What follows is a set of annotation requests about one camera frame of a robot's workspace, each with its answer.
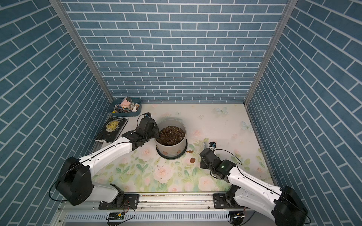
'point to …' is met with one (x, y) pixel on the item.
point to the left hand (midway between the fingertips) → (161, 129)
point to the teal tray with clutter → (125, 106)
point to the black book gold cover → (111, 129)
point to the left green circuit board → (116, 216)
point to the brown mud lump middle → (190, 151)
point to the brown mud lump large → (192, 160)
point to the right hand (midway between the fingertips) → (203, 160)
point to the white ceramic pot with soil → (171, 141)
